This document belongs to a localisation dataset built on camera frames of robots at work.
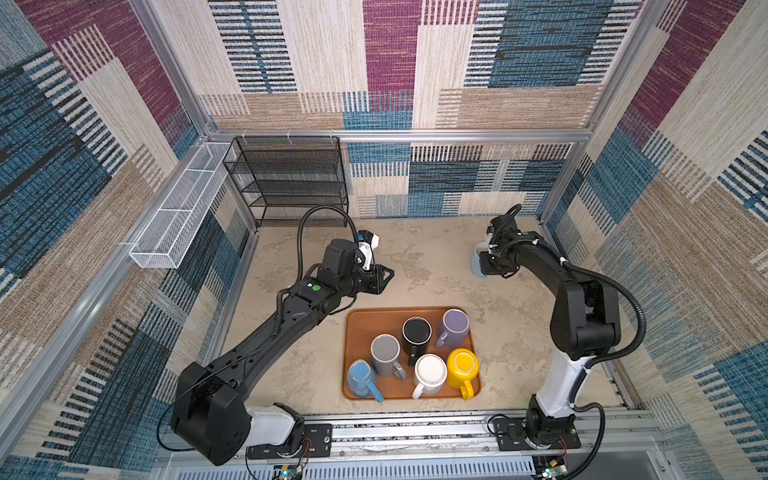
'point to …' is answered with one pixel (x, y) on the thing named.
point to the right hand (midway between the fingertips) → (491, 270)
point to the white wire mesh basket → (162, 242)
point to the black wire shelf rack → (290, 181)
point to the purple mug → (455, 327)
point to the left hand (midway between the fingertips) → (392, 268)
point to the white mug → (430, 375)
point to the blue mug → (362, 381)
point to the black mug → (416, 337)
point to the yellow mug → (461, 368)
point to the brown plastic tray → (436, 348)
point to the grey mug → (385, 350)
